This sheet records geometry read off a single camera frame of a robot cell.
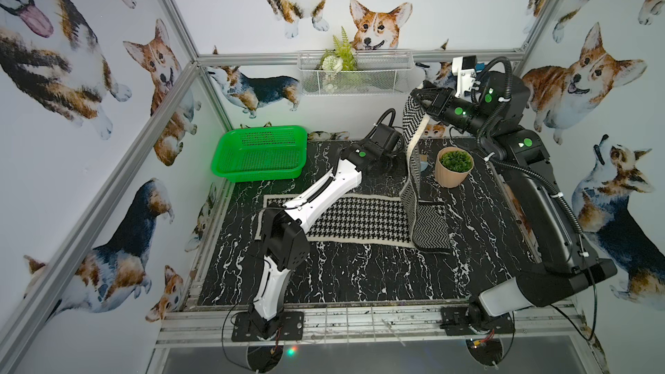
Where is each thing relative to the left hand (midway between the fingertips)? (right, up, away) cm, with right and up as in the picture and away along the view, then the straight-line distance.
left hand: (413, 165), depth 79 cm
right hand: (-7, +17, -21) cm, 28 cm away
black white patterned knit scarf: (-8, -20, +16) cm, 27 cm away
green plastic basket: (-68, +5, +37) cm, 77 cm away
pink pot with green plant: (+20, -1, +19) cm, 28 cm away
